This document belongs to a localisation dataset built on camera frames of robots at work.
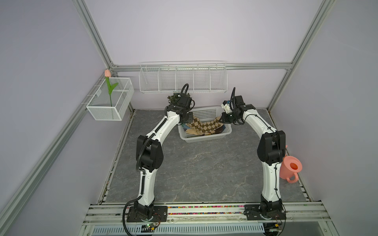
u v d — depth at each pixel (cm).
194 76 102
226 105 91
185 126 99
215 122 99
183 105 74
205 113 116
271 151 57
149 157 54
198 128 96
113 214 75
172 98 103
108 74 85
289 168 77
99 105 74
